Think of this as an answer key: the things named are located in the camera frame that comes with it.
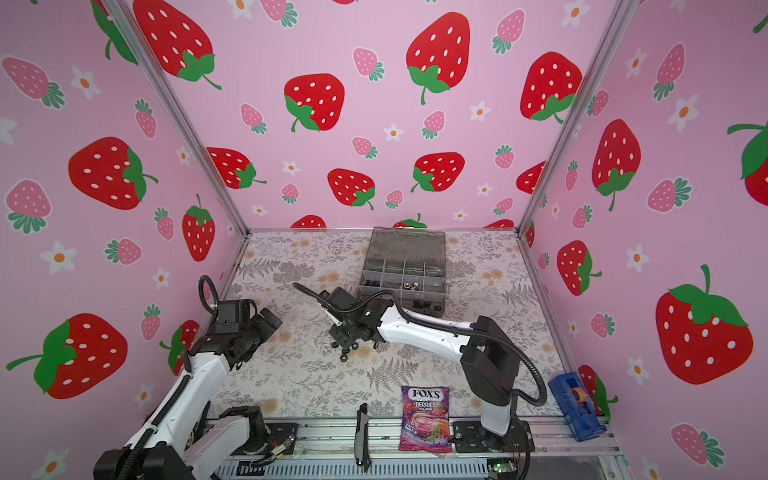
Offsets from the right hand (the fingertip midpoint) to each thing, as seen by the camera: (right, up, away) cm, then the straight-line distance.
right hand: (339, 326), depth 82 cm
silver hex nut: (+23, +10, +20) cm, 32 cm away
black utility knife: (+7, -27, -9) cm, 30 cm away
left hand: (-21, 0, +3) cm, 21 cm away
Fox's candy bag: (+23, -22, -7) cm, 33 cm away
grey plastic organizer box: (+22, +17, +28) cm, 39 cm away
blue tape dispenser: (+62, -19, -7) cm, 65 cm away
